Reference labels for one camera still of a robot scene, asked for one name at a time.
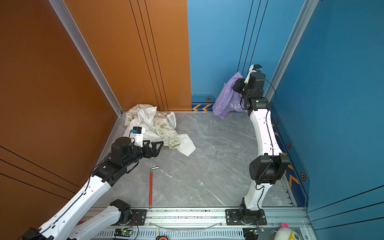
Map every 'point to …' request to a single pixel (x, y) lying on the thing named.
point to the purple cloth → (228, 100)
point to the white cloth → (145, 120)
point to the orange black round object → (161, 237)
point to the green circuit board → (123, 232)
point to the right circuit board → (251, 233)
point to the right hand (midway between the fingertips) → (236, 80)
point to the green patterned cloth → (165, 123)
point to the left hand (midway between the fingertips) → (156, 140)
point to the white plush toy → (285, 233)
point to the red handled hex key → (150, 187)
